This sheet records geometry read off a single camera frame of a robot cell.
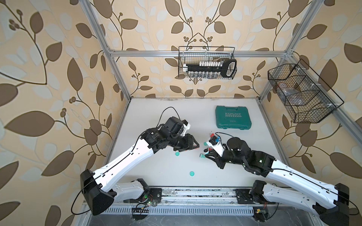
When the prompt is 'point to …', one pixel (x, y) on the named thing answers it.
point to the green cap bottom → (192, 173)
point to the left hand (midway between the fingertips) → (195, 144)
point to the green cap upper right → (205, 143)
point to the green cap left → (176, 153)
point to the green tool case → (233, 117)
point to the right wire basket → (306, 98)
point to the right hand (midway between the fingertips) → (207, 153)
